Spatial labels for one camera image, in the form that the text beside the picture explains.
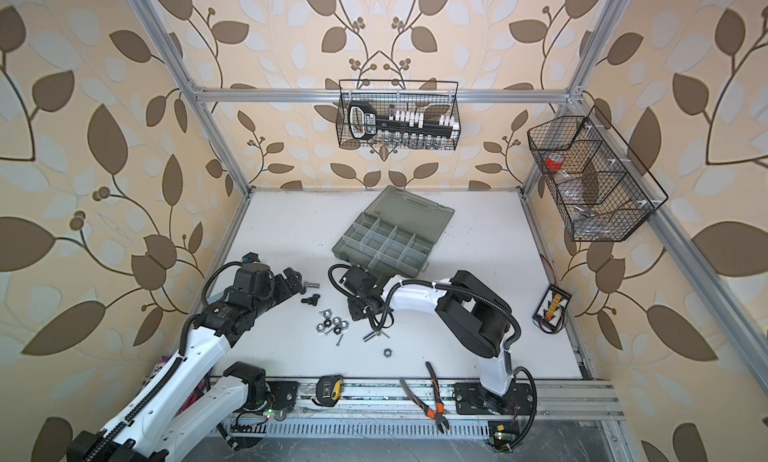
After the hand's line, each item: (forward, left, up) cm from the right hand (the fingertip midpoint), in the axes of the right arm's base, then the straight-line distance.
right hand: (357, 312), depth 88 cm
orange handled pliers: (-27, -21, +1) cm, 34 cm away
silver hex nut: (-11, -9, -1) cm, 14 cm away
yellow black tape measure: (-21, +6, +2) cm, 22 cm away
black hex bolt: (+4, +15, 0) cm, 15 cm away
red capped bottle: (+32, -60, +29) cm, 74 cm away
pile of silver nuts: (-3, +6, -1) cm, 7 cm away
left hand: (+4, +17, +13) cm, 22 cm away
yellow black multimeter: (-3, -57, +1) cm, 57 cm away
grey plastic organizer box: (+27, -12, +4) cm, 29 cm away
